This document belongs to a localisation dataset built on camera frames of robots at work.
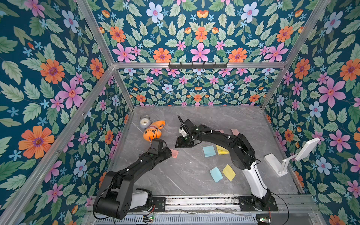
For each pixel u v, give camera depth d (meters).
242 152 0.58
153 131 0.93
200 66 0.93
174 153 0.91
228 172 0.84
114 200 0.41
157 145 0.70
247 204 0.72
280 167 0.83
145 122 1.04
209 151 0.91
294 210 0.72
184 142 0.82
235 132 1.03
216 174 0.85
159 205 0.73
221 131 1.05
